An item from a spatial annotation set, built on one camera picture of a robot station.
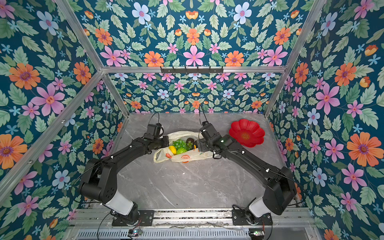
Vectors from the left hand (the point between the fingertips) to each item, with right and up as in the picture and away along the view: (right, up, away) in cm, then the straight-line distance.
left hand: (170, 137), depth 91 cm
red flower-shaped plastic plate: (+54, +2, +18) cm, 56 cm away
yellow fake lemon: (+1, -8, +2) cm, 8 cm away
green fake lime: (+7, -8, 0) cm, 11 cm away
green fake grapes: (+6, -5, +8) cm, 11 cm away
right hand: (+22, -1, -9) cm, 24 cm away
